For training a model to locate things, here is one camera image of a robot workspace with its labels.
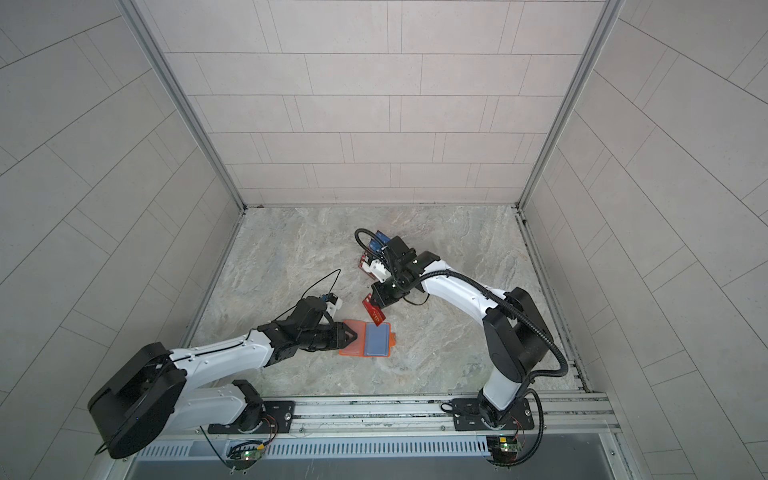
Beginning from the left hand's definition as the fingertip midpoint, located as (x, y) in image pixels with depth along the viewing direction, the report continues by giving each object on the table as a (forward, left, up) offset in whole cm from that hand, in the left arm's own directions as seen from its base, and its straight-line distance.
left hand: (362, 337), depth 82 cm
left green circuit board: (-26, +24, 0) cm, 35 cm away
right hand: (+7, -2, +7) cm, 10 cm away
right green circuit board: (-25, -34, -2) cm, 42 cm away
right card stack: (+12, -5, +28) cm, 31 cm away
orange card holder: (0, -2, -1) cm, 3 cm away
